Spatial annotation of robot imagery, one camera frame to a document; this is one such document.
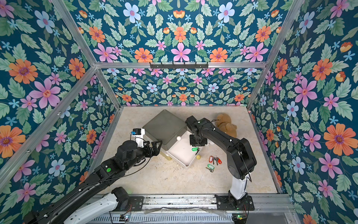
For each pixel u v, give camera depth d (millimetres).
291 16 709
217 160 891
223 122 954
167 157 847
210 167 862
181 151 841
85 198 452
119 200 625
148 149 616
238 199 616
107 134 1077
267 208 732
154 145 632
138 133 616
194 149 861
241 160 473
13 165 501
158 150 642
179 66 930
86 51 849
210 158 906
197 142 764
